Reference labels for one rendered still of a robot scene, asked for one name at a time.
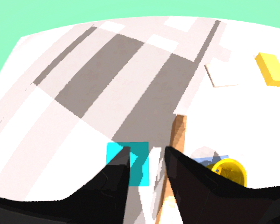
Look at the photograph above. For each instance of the yellow flat bar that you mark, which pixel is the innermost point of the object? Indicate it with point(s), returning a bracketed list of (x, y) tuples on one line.
[(270, 68)]

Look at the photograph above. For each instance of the yellow cup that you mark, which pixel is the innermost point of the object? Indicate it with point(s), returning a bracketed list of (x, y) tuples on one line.
[(232, 169)]

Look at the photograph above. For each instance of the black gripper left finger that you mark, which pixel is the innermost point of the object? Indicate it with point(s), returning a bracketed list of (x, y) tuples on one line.
[(101, 201)]

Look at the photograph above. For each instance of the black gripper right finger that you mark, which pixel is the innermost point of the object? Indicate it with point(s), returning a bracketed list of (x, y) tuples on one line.
[(204, 197)]

